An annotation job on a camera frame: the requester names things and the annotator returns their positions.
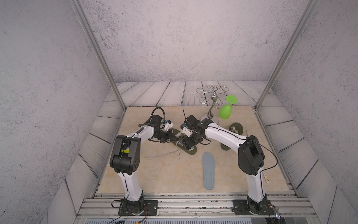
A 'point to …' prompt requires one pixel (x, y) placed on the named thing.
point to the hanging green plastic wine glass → (225, 111)
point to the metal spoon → (266, 178)
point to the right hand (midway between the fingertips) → (188, 144)
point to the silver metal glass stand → (212, 99)
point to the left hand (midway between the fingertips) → (179, 139)
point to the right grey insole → (209, 165)
